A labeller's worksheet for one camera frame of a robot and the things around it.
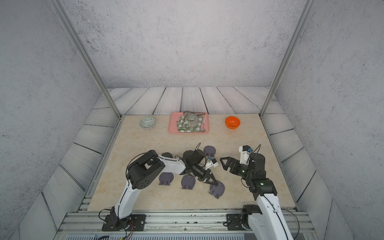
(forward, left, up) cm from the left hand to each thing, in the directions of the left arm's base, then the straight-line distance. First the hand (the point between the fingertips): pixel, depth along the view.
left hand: (217, 187), depth 81 cm
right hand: (+8, -5, +13) cm, 16 cm away
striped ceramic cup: (+45, +14, +4) cm, 47 cm away
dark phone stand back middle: (+23, +16, -3) cm, 28 cm away
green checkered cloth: (+43, +21, -2) cm, 48 cm away
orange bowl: (+47, -16, 0) cm, 49 cm away
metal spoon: (+42, +6, -2) cm, 42 cm away
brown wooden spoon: (+61, +17, -2) cm, 63 cm away
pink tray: (+46, +28, -3) cm, 54 cm away
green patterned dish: (+50, +47, -1) cm, 69 cm away
